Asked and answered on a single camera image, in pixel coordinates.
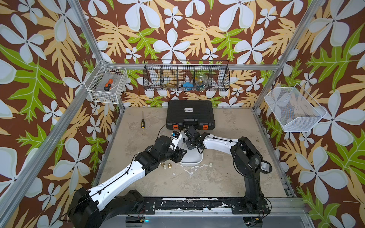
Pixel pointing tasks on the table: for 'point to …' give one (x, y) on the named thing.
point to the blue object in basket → (188, 86)
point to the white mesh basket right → (296, 109)
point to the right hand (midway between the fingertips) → (189, 141)
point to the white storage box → (193, 156)
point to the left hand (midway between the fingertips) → (183, 148)
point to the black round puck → (265, 167)
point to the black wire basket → (186, 75)
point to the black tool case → (182, 114)
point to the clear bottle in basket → (202, 82)
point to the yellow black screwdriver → (142, 122)
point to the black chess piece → (184, 140)
